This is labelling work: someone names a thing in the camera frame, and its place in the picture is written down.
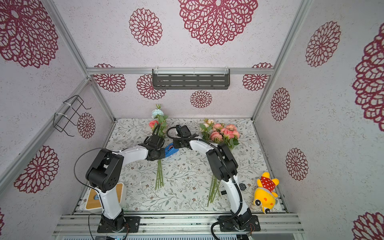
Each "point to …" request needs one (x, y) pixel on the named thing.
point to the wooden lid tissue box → (92, 202)
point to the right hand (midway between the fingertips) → (175, 141)
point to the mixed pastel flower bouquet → (160, 121)
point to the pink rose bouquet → (213, 132)
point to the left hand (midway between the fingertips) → (162, 155)
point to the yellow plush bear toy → (265, 195)
